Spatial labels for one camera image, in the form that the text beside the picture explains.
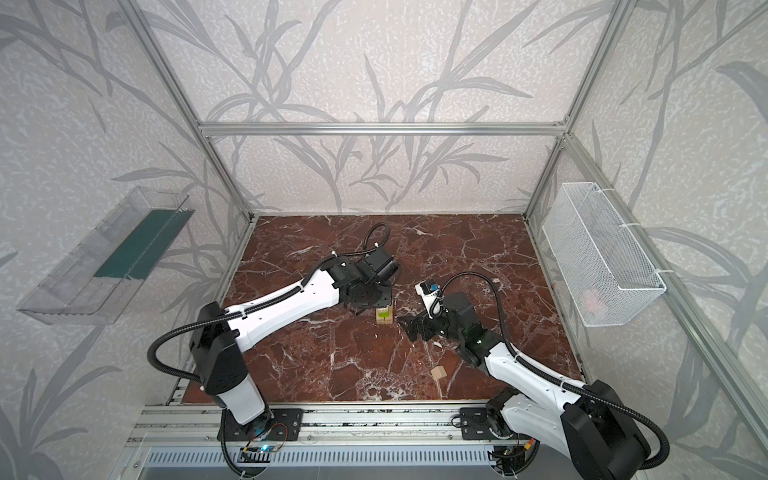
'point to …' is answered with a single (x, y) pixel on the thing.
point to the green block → (384, 314)
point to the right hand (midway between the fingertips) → (412, 301)
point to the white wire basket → (606, 272)
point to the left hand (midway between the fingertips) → (390, 293)
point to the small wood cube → (438, 372)
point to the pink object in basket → (592, 301)
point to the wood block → (380, 320)
